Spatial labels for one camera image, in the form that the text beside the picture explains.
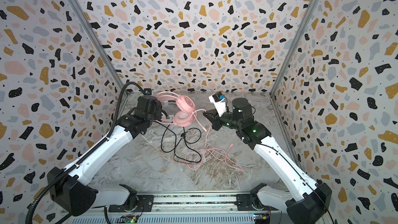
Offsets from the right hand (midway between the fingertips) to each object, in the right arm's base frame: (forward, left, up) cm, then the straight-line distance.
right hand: (203, 110), depth 67 cm
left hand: (+9, +25, -7) cm, 28 cm away
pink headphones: (+8, +10, -15) cm, 19 cm away
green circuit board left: (-37, +33, -35) cm, 61 cm away
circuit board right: (-34, -26, -35) cm, 56 cm away
